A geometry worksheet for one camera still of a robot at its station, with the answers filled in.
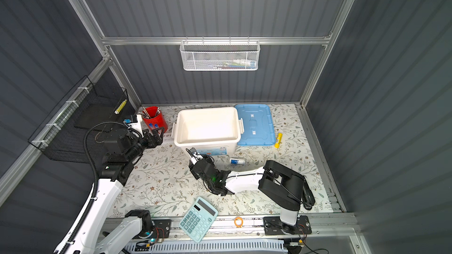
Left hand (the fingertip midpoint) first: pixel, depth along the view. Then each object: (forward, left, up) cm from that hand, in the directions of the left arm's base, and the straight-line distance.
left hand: (155, 129), depth 74 cm
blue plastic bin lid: (+20, -51, -25) cm, 61 cm away
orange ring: (-32, -36, -27) cm, 55 cm away
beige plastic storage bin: (+17, -22, -26) cm, 38 cm away
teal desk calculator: (-31, -17, -25) cm, 43 cm away
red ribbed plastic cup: (+18, +8, -13) cm, 24 cm away
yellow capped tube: (+5, -60, -25) cm, 65 cm away
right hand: (-7, -16, -16) cm, 23 cm away
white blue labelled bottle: (-5, -35, -24) cm, 43 cm away
